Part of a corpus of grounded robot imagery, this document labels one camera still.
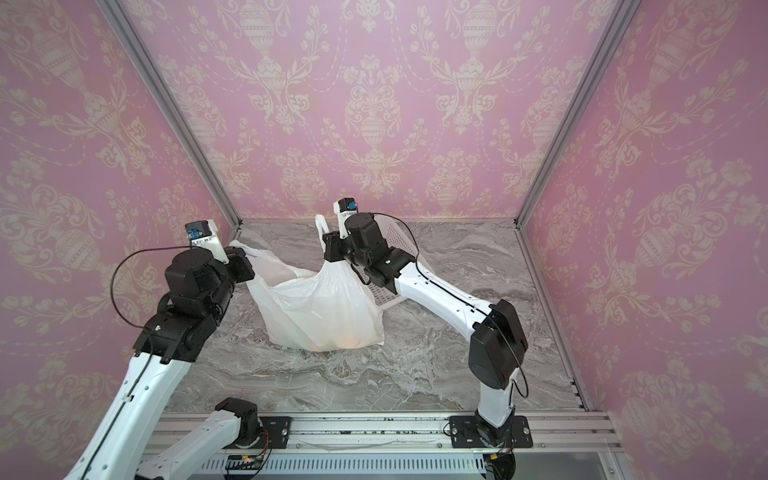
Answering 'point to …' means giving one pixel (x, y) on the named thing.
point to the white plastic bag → (324, 308)
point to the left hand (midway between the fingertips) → (241, 246)
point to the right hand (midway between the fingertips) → (324, 236)
